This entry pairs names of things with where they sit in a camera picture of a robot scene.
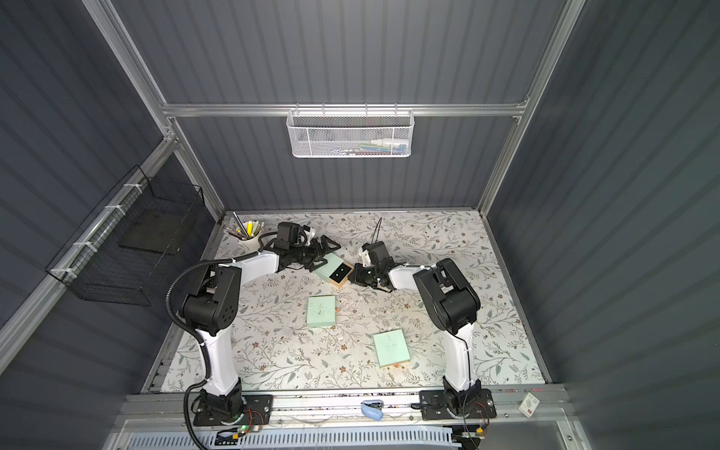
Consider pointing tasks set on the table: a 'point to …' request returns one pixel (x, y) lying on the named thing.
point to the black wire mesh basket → (139, 244)
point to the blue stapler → (372, 409)
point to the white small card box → (529, 405)
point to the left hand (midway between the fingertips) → (338, 254)
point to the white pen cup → (247, 233)
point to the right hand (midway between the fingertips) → (351, 276)
